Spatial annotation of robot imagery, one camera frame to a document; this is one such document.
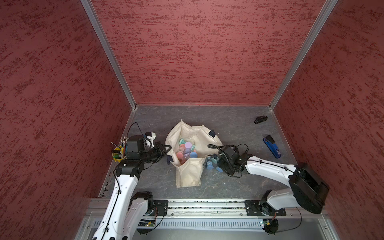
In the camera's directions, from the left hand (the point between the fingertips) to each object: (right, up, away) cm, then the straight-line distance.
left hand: (171, 150), depth 73 cm
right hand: (+26, -14, +13) cm, 32 cm away
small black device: (+63, +16, +40) cm, 76 cm away
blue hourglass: (+11, -5, +10) cm, 16 cm away
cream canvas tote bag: (+9, -14, +5) cm, 17 cm away
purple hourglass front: (+8, 0, +14) cm, 16 cm away
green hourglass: (+3, +1, +22) cm, 22 cm away
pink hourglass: (+3, -5, +12) cm, 13 cm away
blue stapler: (+63, -2, +22) cm, 66 cm away
